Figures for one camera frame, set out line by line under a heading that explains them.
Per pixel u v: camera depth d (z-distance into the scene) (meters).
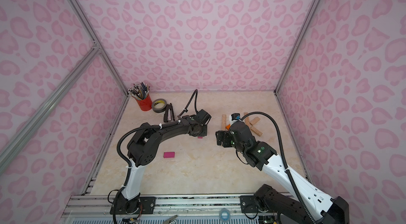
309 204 0.40
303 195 0.41
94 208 0.74
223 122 1.03
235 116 0.66
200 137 0.95
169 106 1.10
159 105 1.11
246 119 0.64
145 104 1.04
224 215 0.71
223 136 0.65
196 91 0.86
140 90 1.00
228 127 1.01
